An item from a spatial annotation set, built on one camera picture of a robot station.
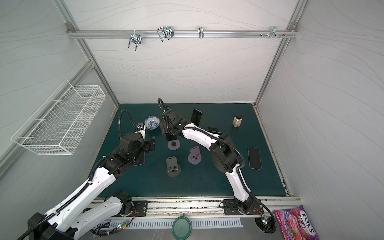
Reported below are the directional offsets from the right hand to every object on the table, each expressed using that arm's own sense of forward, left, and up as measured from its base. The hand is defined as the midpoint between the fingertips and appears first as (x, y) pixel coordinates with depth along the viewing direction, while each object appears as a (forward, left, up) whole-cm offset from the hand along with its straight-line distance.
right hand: (171, 119), depth 92 cm
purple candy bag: (-49, -64, -14) cm, 82 cm away
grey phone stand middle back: (-9, -1, -16) cm, 18 cm away
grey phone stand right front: (-20, -16, -10) cm, 28 cm away
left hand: (-15, +9, +6) cm, 19 cm away
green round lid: (-54, -13, -5) cm, 56 cm away
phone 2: (-15, -54, -19) cm, 59 cm away
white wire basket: (-21, +46, +18) cm, 54 cm away
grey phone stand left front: (-28, -4, -10) cm, 30 cm away
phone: (-9, -1, -7) cm, 12 cm away
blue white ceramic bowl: (+7, +17, -13) cm, 23 cm away
